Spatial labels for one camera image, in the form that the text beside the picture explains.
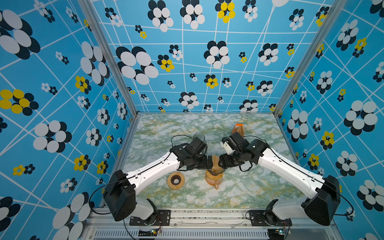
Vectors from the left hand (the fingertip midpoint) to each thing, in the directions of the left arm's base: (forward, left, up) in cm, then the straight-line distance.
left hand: (208, 165), depth 78 cm
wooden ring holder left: (-3, +18, -14) cm, 23 cm away
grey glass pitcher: (+24, +4, -6) cm, 25 cm away
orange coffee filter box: (+28, -22, -4) cm, 36 cm away
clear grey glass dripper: (-3, -4, -4) cm, 7 cm away
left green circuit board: (-28, +27, -13) cm, 41 cm away
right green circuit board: (-28, -32, -13) cm, 44 cm away
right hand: (+1, -8, +1) cm, 8 cm away
